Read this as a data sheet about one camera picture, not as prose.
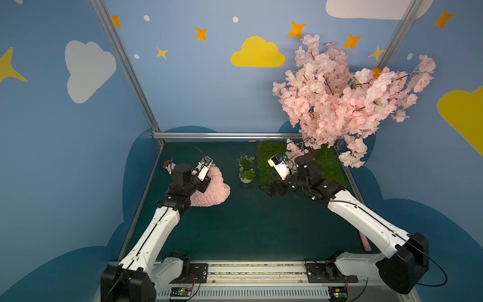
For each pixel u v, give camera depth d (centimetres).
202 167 67
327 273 68
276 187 66
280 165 65
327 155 115
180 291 72
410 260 39
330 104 70
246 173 101
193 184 67
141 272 40
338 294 72
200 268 76
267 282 73
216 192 78
